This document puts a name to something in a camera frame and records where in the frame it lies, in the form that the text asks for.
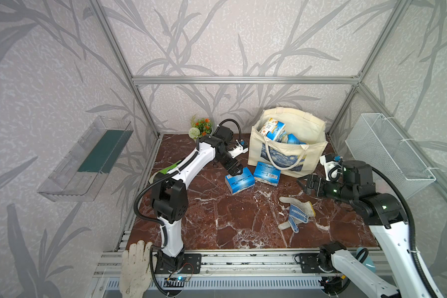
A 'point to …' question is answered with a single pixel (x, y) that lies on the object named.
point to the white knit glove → (136, 269)
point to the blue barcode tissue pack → (240, 182)
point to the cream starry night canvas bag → (293, 159)
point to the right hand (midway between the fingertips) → (304, 179)
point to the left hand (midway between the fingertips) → (235, 165)
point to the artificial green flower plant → (201, 127)
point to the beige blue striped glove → (298, 212)
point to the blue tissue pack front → (272, 129)
